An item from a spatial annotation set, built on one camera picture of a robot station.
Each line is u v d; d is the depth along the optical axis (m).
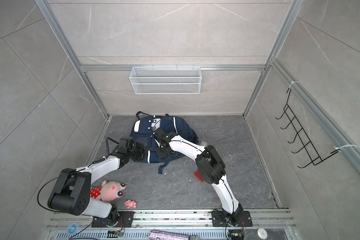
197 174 0.88
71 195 0.43
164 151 0.80
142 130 0.99
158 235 0.67
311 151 0.64
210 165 0.55
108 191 0.76
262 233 0.69
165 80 1.01
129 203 0.76
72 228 0.71
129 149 0.73
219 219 0.73
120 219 0.73
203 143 1.01
